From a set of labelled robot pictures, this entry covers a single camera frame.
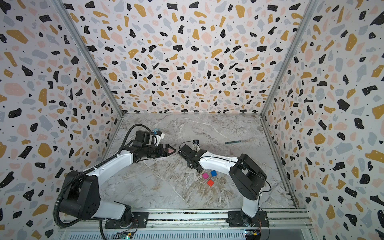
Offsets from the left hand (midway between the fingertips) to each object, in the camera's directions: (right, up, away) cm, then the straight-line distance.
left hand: (170, 149), depth 84 cm
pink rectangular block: (+1, 0, -5) cm, 5 cm away
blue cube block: (+25, -15, +5) cm, 29 cm away
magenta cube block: (+20, -16, +5) cm, 26 cm away
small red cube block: (+23, -20, +3) cm, 30 cm away
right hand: (+11, -5, +6) cm, 14 cm away
